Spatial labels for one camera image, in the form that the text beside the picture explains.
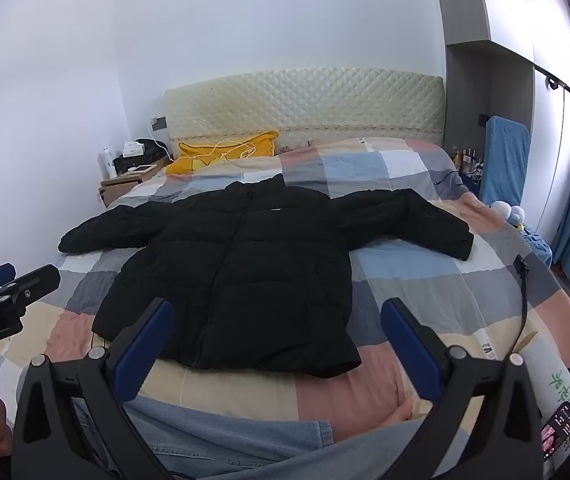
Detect grey wardrobe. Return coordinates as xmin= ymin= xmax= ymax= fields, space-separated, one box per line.
xmin=430 ymin=0 xmax=536 ymax=207

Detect white and blue plush toy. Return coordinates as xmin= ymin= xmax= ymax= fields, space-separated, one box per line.
xmin=489 ymin=200 xmax=526 ymax=231

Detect person's blue jeans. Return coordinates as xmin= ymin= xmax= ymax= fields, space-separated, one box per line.
xmin=69 ymin=394 xmax=472 ymax=480

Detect black bag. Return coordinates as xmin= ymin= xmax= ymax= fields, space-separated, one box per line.
xmin=112 ymin=138 xmax=169 ymax=174

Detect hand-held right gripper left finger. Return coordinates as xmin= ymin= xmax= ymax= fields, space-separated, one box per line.
xmin=10 ymin=298 xmax=176 ymax=480

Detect white pillow with green print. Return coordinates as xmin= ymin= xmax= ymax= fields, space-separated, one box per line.
xmin=514 ymin=330 xmax=570 ymax=480

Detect black strap with buckle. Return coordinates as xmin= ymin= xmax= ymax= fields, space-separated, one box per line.
xmin=512 ymin=254 xmax=532 ymax=357

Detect checked pastel quilt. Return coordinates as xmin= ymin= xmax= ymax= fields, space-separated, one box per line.
xmin=0 ymin=136 xmax=570 ymax=466

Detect white charging cable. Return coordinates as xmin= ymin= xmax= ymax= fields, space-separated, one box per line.
xmin=192 ymin=139 xmax=259 ymax=164

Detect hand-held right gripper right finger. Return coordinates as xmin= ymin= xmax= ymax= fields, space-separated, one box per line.
xmin=381 ymin=298 xmax=570 ymax=480

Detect black puffer jacket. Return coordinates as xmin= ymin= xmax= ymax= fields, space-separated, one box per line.
xmin=58 ymin=174 xmax=475 ymax=380

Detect yellow pillow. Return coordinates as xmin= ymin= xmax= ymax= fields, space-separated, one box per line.
xmin=166 ymin=129 xmax=280 ymax=176

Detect wooden nightstand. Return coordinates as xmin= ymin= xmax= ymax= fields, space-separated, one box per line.
xmin=98 ymin=157 xmax=171 ymax=207

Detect cream quilted headboard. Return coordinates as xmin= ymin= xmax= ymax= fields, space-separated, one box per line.
xmin=162 ymin=67 xmax=446 ymax=162

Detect black cable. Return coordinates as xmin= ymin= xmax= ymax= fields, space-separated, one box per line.
xmin=429 ymin=167 xmax=472 ymax=197

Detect smartphone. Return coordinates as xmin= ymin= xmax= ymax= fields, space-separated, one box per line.
xmin=539 ymin=402 xmax=570 ymax=462

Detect row of small bottles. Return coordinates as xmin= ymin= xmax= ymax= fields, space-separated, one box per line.
xmin=452 ymin=147 xmax=484 ymax=175

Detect blue towel cover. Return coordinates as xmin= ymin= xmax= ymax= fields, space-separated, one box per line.
xmin=478 ymin=114 xmax=532 ymax=209

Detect black curtain rail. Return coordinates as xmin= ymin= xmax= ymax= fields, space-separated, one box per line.
xmin=534 ymin=62 xmax=570 ymax=105

